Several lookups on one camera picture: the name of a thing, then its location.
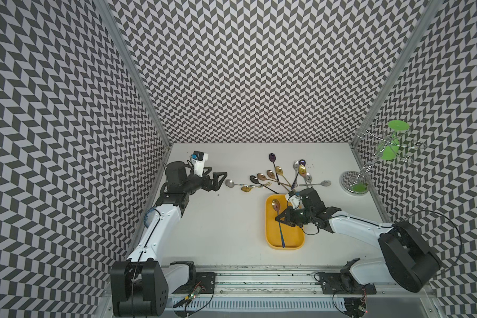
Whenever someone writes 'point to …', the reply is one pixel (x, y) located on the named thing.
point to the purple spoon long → (272, 158)
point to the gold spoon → (279, 170)
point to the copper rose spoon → (262, 177)
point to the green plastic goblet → (389, 148)
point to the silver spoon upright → (295, 166)
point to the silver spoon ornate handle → (309, 179)
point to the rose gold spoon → (271, 174)
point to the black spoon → (255, 179)
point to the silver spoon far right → (324, 183)
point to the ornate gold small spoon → (246, 189)
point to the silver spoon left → (230, 183)
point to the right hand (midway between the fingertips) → (276, 222)
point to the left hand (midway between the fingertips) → (218, 172)
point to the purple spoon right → (302, 161)
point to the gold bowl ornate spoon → (303, 172)
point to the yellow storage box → (293, 236)
